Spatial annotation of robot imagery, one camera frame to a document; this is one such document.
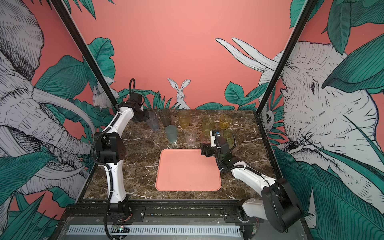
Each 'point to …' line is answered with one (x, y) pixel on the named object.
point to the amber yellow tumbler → (184, 116)
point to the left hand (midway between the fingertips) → (146, 114)
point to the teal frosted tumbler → (172, 132)
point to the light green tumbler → (208, 125)
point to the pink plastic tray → (186, 169)
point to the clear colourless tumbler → (190, 133)
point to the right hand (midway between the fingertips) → (204, 141)
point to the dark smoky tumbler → (165, 114)
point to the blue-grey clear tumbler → (153, 122)
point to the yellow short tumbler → (224, 120)
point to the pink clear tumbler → (206, 138)
